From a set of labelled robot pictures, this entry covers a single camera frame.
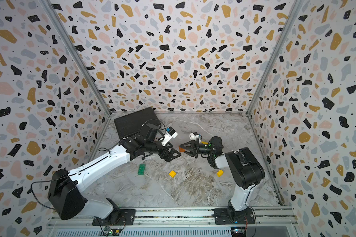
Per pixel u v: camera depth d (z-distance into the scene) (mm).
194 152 766
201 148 778
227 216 729
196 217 760
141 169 894
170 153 676
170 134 676
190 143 796
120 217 729
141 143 605
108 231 725
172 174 877
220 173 874
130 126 1067
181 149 781
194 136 852
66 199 395
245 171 496
